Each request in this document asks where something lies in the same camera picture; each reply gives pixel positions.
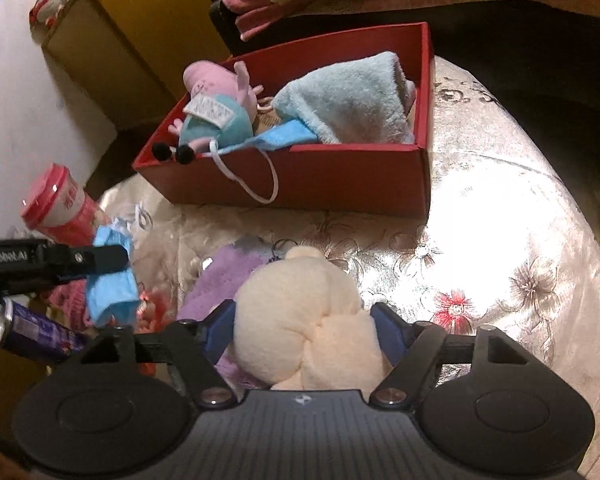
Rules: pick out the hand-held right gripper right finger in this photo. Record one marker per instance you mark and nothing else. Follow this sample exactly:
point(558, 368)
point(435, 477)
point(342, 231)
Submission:
point(386, 331)

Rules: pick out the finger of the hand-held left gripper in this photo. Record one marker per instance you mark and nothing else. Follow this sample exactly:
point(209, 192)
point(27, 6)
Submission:
point(95, 258)

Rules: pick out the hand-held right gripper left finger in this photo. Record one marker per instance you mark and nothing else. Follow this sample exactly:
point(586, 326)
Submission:
point(220, 327)

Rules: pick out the blue face mask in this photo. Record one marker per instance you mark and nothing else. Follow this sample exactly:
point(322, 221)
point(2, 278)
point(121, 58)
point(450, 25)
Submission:
point(110, 295)
point(285, 135)

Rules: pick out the purple towel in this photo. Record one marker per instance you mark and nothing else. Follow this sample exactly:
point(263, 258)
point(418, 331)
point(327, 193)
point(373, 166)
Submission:
point(215, 280)

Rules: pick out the cream plush toy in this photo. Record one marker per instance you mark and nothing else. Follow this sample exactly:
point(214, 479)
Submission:
point(290, 315)

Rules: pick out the red cardboard box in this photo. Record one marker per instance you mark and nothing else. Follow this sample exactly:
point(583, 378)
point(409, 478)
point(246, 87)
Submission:
point(330, 185)

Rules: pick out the pink pig plush toy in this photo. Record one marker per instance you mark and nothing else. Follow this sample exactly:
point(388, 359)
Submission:
point(215, 130)

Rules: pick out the light blue towel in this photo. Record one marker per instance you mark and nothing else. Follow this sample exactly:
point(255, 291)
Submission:
point(350, 100)

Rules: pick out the pink lidded cup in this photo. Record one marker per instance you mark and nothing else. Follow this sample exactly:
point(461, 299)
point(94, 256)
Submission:
point(60, 205)

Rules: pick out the purple drink can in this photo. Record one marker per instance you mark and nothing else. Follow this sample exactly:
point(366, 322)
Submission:
point(35, 332)

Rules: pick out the wooden desk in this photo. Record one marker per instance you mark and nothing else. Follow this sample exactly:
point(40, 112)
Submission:
point(130, 50)

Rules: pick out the red and white plush toy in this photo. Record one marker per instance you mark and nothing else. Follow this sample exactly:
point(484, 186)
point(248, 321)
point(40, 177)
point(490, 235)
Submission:
point(45, 7)

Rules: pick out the pink cartoon quilt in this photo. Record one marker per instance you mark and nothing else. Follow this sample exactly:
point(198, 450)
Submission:
point(260, 10)

